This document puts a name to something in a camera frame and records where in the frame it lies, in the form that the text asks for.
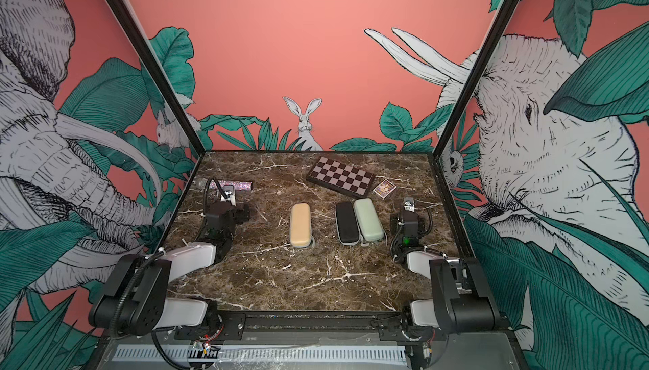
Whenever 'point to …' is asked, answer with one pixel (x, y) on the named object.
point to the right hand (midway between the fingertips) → (406, 209)
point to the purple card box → (384, 188)
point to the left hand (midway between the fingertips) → (232, 196)
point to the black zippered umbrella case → (347, 223)
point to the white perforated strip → (259, 353)
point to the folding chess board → (340, 176)
